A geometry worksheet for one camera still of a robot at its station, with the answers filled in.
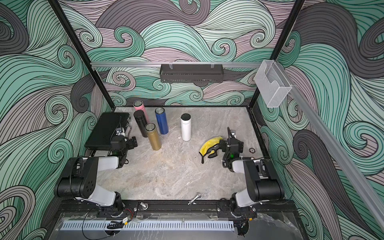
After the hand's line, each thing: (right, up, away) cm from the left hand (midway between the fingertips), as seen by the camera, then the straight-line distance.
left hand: (125, 136), depth 93 cm
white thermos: (+39, +8, -6) cm, 40 cm away
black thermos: (+12, +10, -3) cm, 15 cm away
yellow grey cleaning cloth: (+54, -6, -2) cm, 55 cm away
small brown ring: (+82, -9, +2) cm, 83 cm away
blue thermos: (+24, +11, -1) cm, 26 cm away
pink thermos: (+9, +20, -1) cm, 22 cm away
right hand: (+67, -2, 0) cm, 67 cm away
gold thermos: (+20, +2, -10) cm, 23 cm away
